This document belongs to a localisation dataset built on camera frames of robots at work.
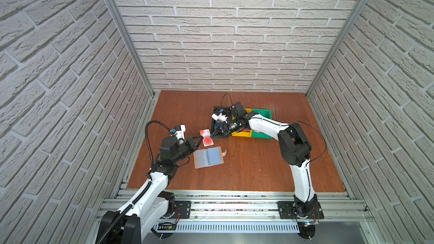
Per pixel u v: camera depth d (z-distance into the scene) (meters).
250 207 0.76
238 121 0.77
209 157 0.90
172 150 0.63
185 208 0.74
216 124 1.00
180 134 0.74
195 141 0.79
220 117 0.83
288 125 0.58
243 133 0.95
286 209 0.74
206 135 0.81
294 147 0.55
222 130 0.78
